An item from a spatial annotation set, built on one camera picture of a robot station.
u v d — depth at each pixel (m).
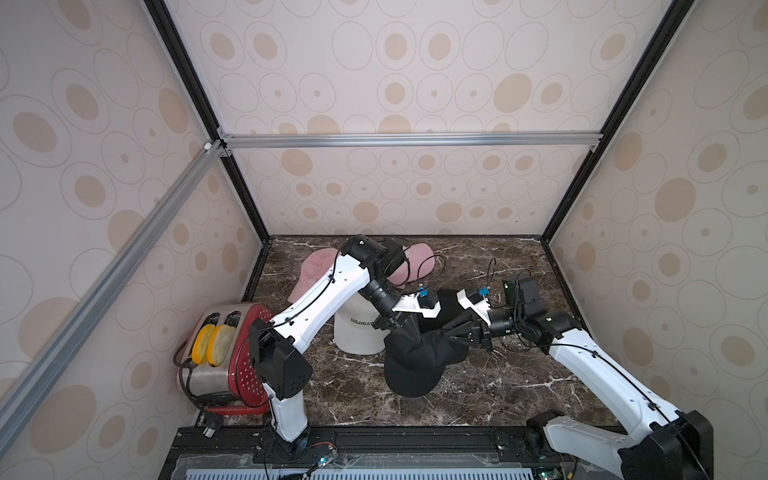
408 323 0.61
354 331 0.90
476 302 0.61
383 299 0.60
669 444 0.38
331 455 0.71
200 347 0.70
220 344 0.71
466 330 0.65
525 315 0.59
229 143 0.92
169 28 0.70
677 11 0.67
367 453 0.73
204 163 0.82
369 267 0.52
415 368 0.68
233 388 0.69
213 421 0.75
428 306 0.56
